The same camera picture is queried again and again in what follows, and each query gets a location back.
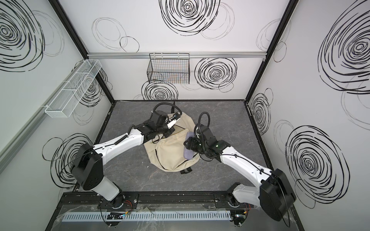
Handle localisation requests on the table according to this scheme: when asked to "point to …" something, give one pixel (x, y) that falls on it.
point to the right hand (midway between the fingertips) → (187, 146)
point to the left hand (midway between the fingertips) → (172, 124)
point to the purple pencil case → (189, 154)
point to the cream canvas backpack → (169, 154)
